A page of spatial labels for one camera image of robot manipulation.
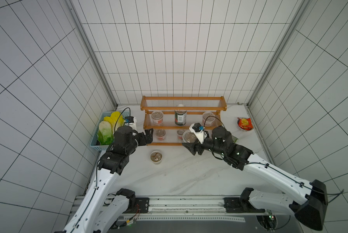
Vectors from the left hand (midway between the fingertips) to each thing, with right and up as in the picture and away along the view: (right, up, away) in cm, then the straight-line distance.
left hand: (143, 134), depth 74 cm
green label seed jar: (+23, 0, -7) cm, 24 cm away
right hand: (+20, -2, -5) cm, 21 cm away
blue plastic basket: (-36, -8, +17) cm, 41 cm away
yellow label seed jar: (+5, -15, +11) cm, 19 cm away
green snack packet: (+58, -7, +24) cm, 63 cm away
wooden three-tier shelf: (+14, +9, +11) cm, 20 cm away
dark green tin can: (+20, +9, +7) cm, 23 cm away
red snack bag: (+67, +4, +26) cm, 72 cm away
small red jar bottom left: (+7, -2, +18) cm, 20 cm away
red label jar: (+6, +9, +11) cm, 16 cm away
